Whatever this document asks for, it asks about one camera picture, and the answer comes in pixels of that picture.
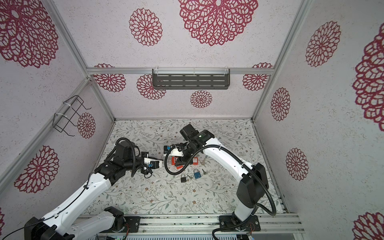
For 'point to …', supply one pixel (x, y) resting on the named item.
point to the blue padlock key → (204, 172)
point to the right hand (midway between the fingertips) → (177, 155)
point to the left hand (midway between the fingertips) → (160, 160)
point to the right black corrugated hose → (215, 232)
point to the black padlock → (184, 179)
